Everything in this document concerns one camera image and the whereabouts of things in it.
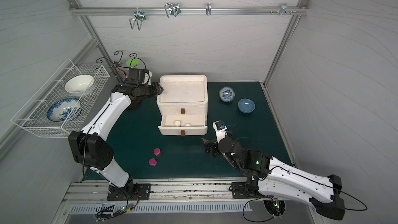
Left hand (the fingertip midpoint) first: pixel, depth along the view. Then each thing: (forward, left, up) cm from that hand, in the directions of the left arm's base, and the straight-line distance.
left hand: (160, 89), depth 84 cm
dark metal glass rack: (+14, +26, +6) cm, 30 cm away
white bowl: (-6, +36, +10) cm, 38 cm away
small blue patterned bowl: (+17, -40, -22) cm, 49 cm away
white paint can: (-13, -9, -14) cm, 21 cm away
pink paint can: (-26, +1, -22) cm, 35 cm away
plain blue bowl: (+7, -53, -23) cm, 58 cm away
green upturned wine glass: (+13, +16, +8) cm, 22 cm away
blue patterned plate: (-20, +35, +8) cm, 42 cm away
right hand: (-25, -28, -4) cm, 38 cm away
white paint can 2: (-14, -15, -14) cm, 25 cm away
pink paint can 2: (-32, +2, -23) cm, 39 cm away
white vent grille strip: (-52, +32, -26) cm, 66 cm away
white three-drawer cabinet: (-10, -14, -1) cm, 17 cm away
